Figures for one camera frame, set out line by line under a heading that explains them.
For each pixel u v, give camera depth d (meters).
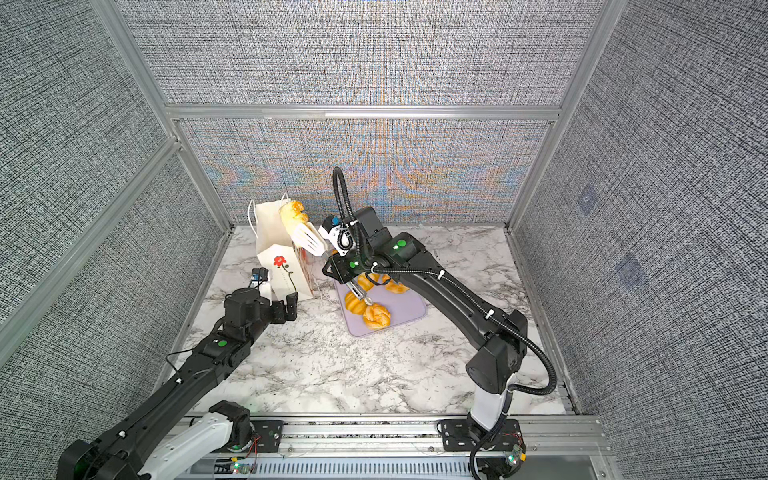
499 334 0.45
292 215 0.69
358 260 0.62
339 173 0.55
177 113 0.88
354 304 0.92
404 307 0.97
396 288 0.98
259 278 0.68
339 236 0.64
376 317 0.90
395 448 0.74
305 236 0.69
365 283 0.66
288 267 0.86
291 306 0.74
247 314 0.60
